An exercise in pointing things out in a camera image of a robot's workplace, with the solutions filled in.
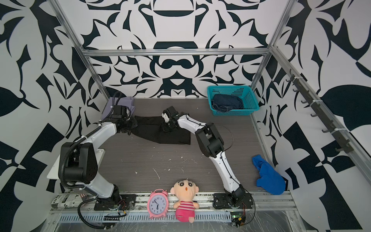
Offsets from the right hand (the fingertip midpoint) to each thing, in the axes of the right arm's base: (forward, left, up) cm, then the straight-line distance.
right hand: (162, 127), depth 100 cm
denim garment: (+21, -46, +1) cm, 50 cm away
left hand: (0, +16, +8) cm, 18 cm away
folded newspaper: (-44, +41, +2) cm, 60 cm away
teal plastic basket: (+20, -65, +2) cm, 68 cm away
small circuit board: (-50, -41, -4) cm, 65 cm away
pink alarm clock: (-45, -2, 0) cm, 45 cm away
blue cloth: (-34, -62, -2) cm, 71 cm away
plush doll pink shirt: (-40, -16, +6) cm, 44 cm away
